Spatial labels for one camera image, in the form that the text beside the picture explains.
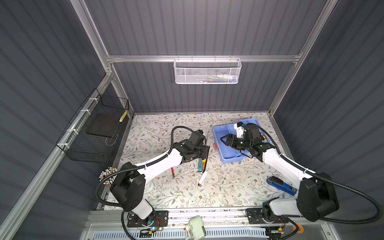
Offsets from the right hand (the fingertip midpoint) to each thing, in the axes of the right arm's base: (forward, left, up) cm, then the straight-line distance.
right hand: (225, 140), depth 84 cm
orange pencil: (-7, +12, -15) cm, 20 cm away
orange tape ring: (-39, -33, -15) cm, 53 cm away
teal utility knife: (-8, +15, -15) cm, 22 cm away
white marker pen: (-16, +13, -16) cm, 26 cm away
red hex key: (-12, +31, -15) cm, 37 cm away
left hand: (-5, +10, -3) cm, 12 cm away
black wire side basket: (-6, +69, +13) cm, 71 cm away
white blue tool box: (0, -4, -16) cm, 16 cm away
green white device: (-41, +17, -10) cm, 45 cm away
